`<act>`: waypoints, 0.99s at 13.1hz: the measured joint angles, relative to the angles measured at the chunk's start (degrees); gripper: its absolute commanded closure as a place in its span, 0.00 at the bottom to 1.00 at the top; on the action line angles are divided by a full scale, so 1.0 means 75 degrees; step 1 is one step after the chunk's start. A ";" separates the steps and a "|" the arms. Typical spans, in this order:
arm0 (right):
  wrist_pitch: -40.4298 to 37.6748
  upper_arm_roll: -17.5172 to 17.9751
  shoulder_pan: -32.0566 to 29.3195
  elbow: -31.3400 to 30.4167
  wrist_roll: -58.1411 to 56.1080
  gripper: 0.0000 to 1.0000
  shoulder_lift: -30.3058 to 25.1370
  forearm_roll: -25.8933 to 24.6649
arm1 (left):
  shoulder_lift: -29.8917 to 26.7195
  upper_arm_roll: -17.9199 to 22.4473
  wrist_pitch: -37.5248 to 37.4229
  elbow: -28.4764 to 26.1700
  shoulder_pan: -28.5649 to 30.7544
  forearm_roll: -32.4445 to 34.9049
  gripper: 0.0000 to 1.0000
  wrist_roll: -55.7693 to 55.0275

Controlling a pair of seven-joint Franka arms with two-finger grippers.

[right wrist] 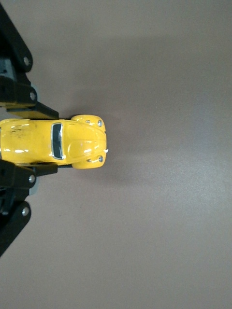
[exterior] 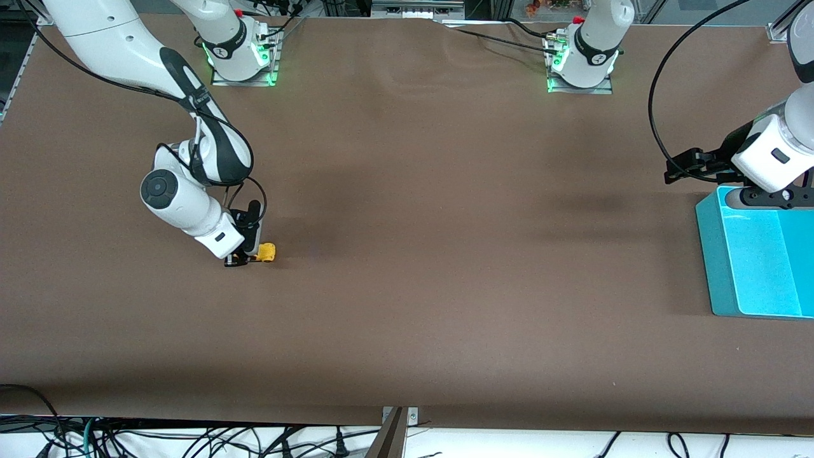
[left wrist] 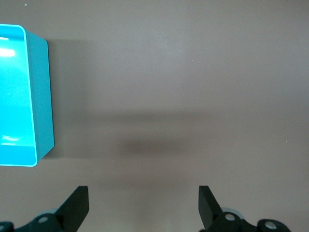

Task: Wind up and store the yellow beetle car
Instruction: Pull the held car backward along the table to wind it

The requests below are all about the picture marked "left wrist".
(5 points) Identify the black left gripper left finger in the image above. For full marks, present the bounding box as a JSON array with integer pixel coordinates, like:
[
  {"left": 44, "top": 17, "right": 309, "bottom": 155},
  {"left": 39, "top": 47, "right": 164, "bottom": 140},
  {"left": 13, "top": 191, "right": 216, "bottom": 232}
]
[{"left": 0, "top": 185, "right": 90, "bottom": 232}]

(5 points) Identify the teal plastic storage bin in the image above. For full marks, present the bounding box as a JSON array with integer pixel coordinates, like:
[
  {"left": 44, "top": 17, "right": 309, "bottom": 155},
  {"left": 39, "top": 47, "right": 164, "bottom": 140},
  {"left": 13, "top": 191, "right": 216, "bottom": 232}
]
[{"left": 0, "top": 24, "right": 56, "bottom": 168}]

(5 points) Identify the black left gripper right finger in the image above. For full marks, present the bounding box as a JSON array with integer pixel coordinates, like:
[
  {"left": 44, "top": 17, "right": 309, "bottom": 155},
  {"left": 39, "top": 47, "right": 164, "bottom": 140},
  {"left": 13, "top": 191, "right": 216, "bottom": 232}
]
[{"left": 198, "top": 185, "right": 291, "bottom": 232}]

